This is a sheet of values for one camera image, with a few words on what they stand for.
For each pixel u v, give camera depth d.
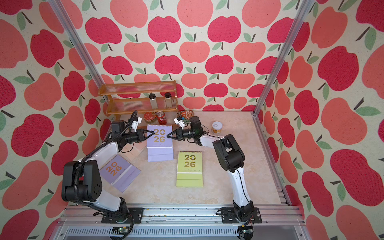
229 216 0.73
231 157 0.58
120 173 0.88
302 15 0.71
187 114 1.17
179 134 0.84
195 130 0.82
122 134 0.65
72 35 0.78
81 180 0.45
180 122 0.89
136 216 0.74
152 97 0.96
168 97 0.98
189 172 0.86
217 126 1.04
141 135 0.80
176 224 0.73
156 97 0.98
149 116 1.13
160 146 0.86
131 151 0.79
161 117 1.04
